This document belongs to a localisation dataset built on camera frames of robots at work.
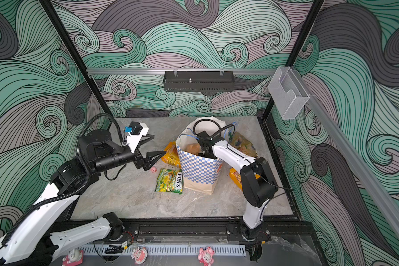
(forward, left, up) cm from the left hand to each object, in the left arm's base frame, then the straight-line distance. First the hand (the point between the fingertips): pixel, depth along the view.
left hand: (159, 143), depth 57 cm
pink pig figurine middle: (-30, +9, -37) cm, 48 cm away
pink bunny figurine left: (-31, +32, -31) cm, 54 cm away
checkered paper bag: (-2, -15, -19) cm, 25 cm away
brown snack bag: (+22, -41, -30) cm, 55 cm away
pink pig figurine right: (-30, -18, -35) cm, 50 cm away
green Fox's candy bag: (+2, 0, -37) cm, 38 cm away
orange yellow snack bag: (+4, -35, -34) cm, 49 cm away
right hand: (+9, -18, -33) cm, 39 cm away
